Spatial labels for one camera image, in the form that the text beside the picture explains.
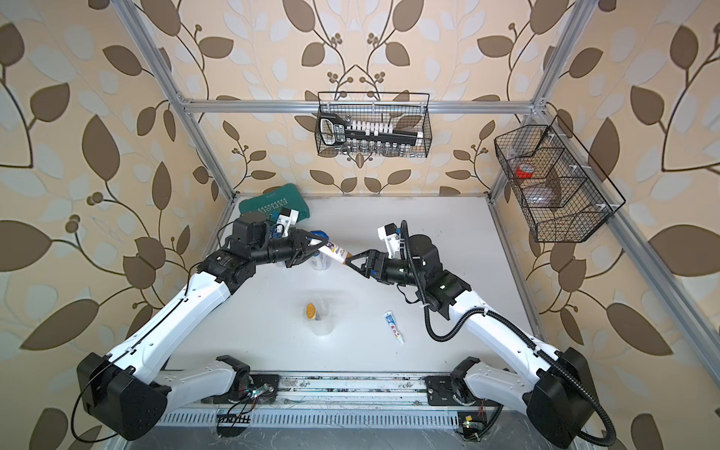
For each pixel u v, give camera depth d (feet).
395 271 2.06
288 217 2.29
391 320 2.84
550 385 1.26
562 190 2.43
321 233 2.99
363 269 2.04
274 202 3.67
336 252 2.33
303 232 2.21
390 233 2.22
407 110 2.99
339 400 2.42
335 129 2.76
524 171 2.64
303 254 2.11
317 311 2.63
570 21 2.41
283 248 2.07
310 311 2.55
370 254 2.06
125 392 1.22
